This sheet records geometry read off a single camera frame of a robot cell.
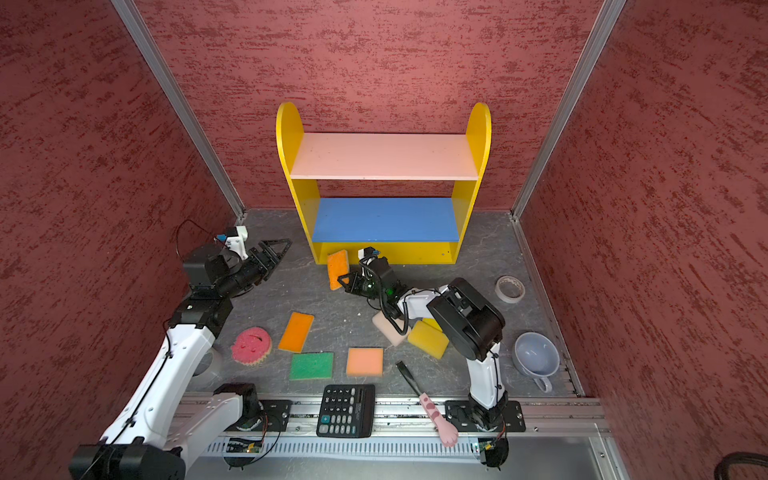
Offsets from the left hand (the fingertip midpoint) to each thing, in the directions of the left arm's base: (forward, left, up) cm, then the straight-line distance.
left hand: (289, 253), depth 74 cm
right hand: (+2, -9, -17) cm, 20 cm away
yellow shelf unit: (+44, -31, -20) cm, 57 cm away
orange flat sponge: (-10, +2, -26) cm, 28 cm away
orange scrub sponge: (+8, -9, -16) cm, 20 cm away
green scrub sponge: (-20, -3, -26) cm, 33 cm away
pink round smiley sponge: (-15, +13, -24) cm, 32 cm away
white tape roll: (+6, -66, -27) cm, 72 cm away
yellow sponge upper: (-8, -39, -23) cm, 46 cm away
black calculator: (-31, -16, -24) cm, 42 cm away
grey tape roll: (-29, +6, +6) cm, 30 cm away
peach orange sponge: (-19, -19, -25) cm, 37 cm away
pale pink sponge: (-10, -26, -25) cm, 38 cm away
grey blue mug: (-16, -69, -27) cm, 75 cm away
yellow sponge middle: (-12, -37, -25) cm, 46 cm away
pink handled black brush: (-35, -40, -25) cm, 59 cm away
